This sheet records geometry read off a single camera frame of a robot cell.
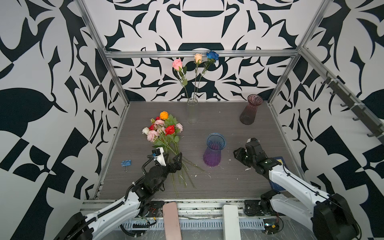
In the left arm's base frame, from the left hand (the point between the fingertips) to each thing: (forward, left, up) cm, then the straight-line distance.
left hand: (175, 152), depth 79 cm
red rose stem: (+17, +4, -5) cm, 18 cm away
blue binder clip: (-1, +29, -11) cm, 31 cm away
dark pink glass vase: (+28, -47, -4) cm, 55 cm away
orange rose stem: (+31, +10, -7) cm, 33 cm away
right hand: (+2, -33, -5) cm, 34 cm away
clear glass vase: (+31, -10, -3) cm, 33 cm away
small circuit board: (-32, -45, -14) cm, 57 cm away
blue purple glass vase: (+3, -21, +3) cm, 22 cm away
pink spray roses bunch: (+18, +9, -8) cm, 21 cm away
